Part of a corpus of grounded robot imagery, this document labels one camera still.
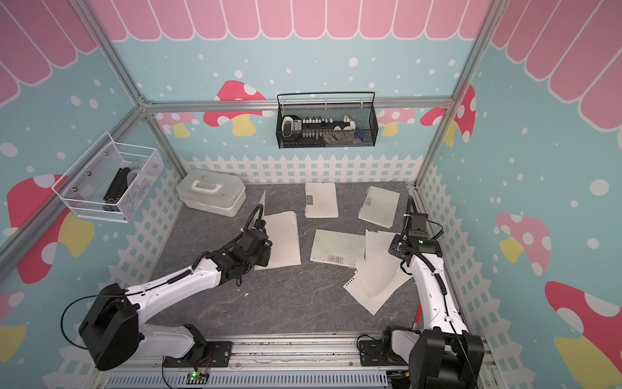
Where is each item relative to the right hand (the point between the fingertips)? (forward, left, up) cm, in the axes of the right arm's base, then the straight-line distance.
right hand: (402, 246), depth 83 cm
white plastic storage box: (+27, +70, -1) cm, 75 cm away
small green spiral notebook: (+16, +44, -15) cm, 49 cm away
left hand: (+1, +49, -3) cm, 49 cm away
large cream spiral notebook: (+32, +28, -12) cm, 44 cm away
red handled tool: (-19, -5, -14) cm, 24 cm away
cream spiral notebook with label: (+30, 0, -14) cm, 33 cm away
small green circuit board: (-35, +67, -16) cm, 77 cm away
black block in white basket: (+7, +87, +23) cm, 90 cm away
